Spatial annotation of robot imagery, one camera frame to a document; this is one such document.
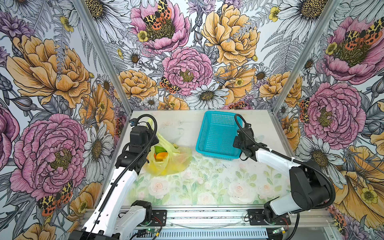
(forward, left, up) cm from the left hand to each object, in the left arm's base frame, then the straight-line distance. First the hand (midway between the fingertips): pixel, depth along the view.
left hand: (151, 137), depth 77 cm
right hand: (+5, -49, -15) cm, 51 cm away
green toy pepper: (+3, 0, -17) cm, 18 cm away
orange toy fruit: (-1, -1, -19) cm, 19 cm away
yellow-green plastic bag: (-8, -14, -8) cm, 18 cm away
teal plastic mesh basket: (+21, -38, -27) cm, 51 cm away
